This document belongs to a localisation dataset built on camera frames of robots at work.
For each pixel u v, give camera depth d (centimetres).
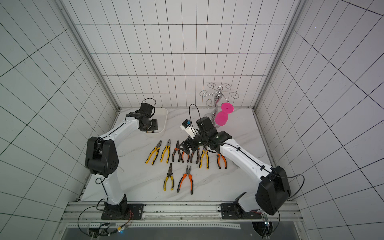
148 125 81
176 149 95
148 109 76
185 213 73
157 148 95
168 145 97
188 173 85
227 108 84
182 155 92
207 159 91
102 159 50
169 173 85
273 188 40
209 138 59
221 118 92
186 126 67
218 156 92
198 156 92
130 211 71
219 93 88
